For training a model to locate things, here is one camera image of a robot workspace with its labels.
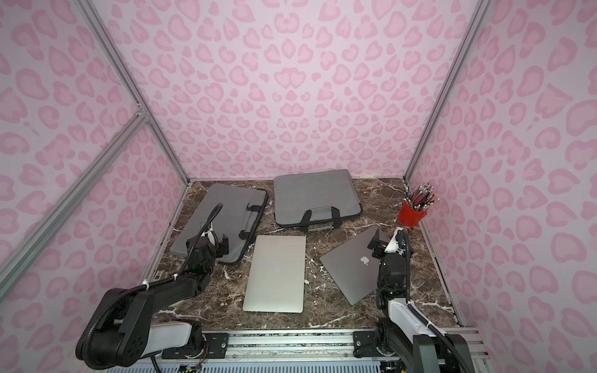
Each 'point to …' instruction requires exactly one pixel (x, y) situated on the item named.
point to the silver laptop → (276, 277)
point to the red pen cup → (410, 217)
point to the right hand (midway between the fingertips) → (390, 232)
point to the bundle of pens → (420, 199)
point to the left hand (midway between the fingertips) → (212, 233)
